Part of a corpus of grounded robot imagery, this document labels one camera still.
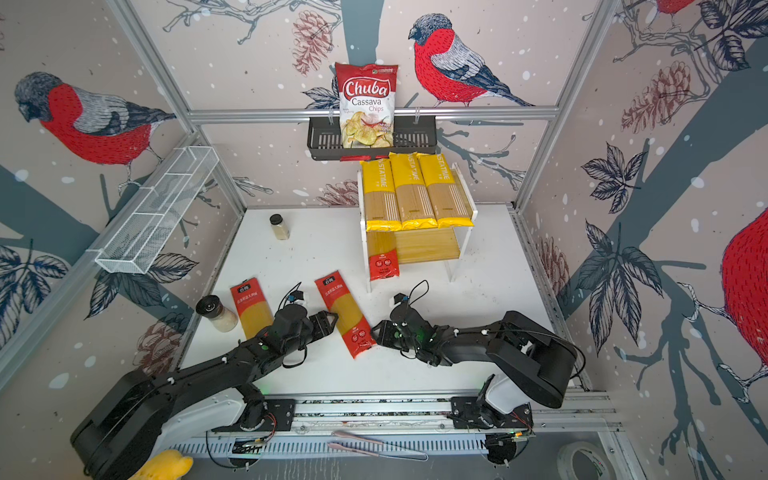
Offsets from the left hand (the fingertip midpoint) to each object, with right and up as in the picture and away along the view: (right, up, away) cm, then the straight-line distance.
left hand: (332, 320), depth 85 cm
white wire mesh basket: (-45, +23, -13) cm, 53 cm away
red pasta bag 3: (+15, +19, -1) cm, 24 cm away
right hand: (+11, -6, -1) cm, 12 cm away
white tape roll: (+64, -25, -19) cm, 71 cm away
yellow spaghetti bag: (+15, +33, -11) cm, 38 cm away
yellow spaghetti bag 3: (+32, +32, -12) cm, 47 cm away
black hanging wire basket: (+24, +57, +10) cm, 63 cm away
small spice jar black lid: (-23, +28, +20) cm, 42 cm away
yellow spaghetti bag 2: (+23, +35, -10) cm, 43 cm away
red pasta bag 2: (+3, +1, +4) cm, 5 cm away
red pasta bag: (-27, +1, +8) cm, 28 cm away
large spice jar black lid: (-34, +5, -3) cm, 34 cm away
